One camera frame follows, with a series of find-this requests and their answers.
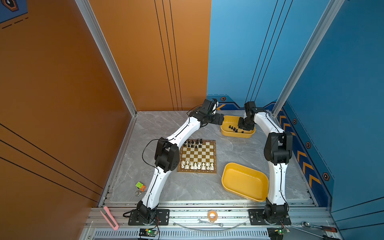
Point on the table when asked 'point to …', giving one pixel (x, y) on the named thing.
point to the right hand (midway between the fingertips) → (239, 126)
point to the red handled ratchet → (306, 224)
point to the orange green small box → (140, 186)
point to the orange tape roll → (212, 216)
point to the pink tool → (113, 222)
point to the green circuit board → (150, 232)
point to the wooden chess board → (198, 156)
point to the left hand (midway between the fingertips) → (218, 116)
